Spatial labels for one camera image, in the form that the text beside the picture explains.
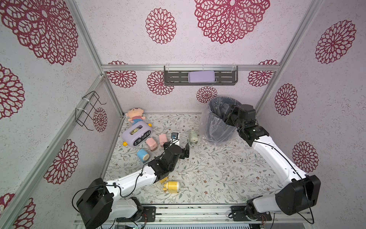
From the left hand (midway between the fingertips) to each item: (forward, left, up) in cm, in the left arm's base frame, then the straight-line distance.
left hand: (180, 143), depth 81 cm
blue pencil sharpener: (-2, +23, -10) cm, 26 cm away
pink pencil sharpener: (+6, +19, -11) cm, 23 cm away
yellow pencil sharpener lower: (-21, +5, -10) cm, 24 cm away
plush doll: (+33, +36, -12) cm, 51 cm away
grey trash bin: (+8, -23, 0) cm, 25 cm away
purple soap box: (+39, -18, +18) cm, 47 cm away
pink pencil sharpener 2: (+9, +12, -10) cm, 18 cm away
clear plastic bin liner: (+18, -16, -11) cm, 26 cm away
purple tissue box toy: (+13, +30, -9) cm, 34 cm away
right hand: (+14, -24, +19) cm, 33 cm away
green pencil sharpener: (+11, -8, -10) cm, 18 cm away
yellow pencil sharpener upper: (-20, +9, -4) cm, 22 cm away
